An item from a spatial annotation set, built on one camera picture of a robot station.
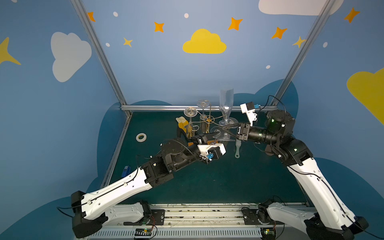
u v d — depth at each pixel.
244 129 0.50
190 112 0.75
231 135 0.55
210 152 0.43
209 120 0.75
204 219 0.75
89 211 0.38
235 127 0.55
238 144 0.99
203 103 0.80
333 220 0.37
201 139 0.49
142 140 1.05
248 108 0.54
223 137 0.57
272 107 1.18
